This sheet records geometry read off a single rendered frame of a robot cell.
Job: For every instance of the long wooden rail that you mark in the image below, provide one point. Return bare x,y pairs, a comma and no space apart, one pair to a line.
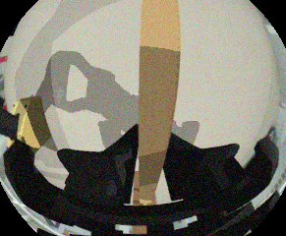
160,54

